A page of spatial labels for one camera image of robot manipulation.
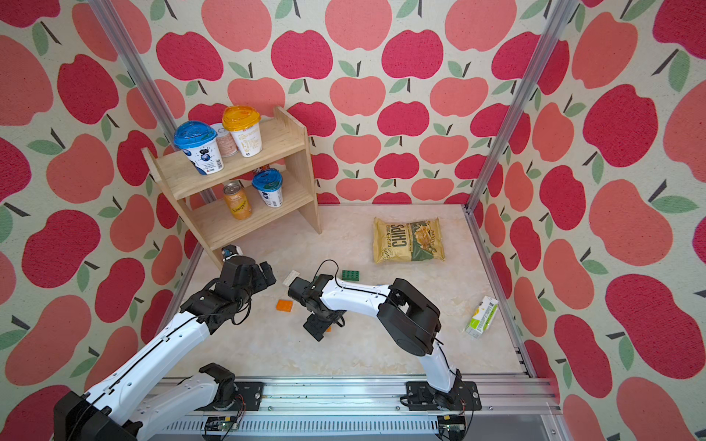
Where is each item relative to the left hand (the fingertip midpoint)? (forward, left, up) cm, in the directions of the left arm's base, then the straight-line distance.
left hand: (262, 276), depth 81 cm
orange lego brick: (-3, -4, -15) cm, 15 cm away
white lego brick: (+8, -5, -14) cm, 17 cm away
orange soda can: (+18, +8, +14) cm, 24 cm away
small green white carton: (-8, -68, -11) cm, 69 cm away
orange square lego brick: (-14, -20, -7) cm, 25 cm away
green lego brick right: (+9, -26, -15) cm, 32 cm away
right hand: (-9, -19, -16) cm, 26 cm away
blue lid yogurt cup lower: (+25, 0, +15) cm, 29 cm away
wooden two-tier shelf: (+25, +7, +11) cm, 28 cm away
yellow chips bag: (+20, -48, -8) cm, 52 cm away
